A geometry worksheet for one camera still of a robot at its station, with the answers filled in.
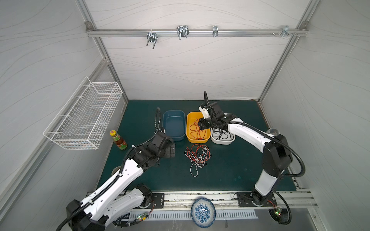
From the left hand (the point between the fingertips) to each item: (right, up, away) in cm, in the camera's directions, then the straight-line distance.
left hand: (163, 147), depth 76 cm
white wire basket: (-38, +13, -9) cm, 41 cm away
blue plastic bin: (+3, +10, +29) cm, 31 cm away
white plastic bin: (+36, 0, +17) cm, 40 cm away
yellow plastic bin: (+15, +14, +28) cm, 35 cm away
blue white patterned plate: (+21, -31, -6) cm, 38 cm away
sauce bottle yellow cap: (-29, 0, +11) cm, 31 cm away
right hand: (+20, +13, +11) cm, 26 cm away
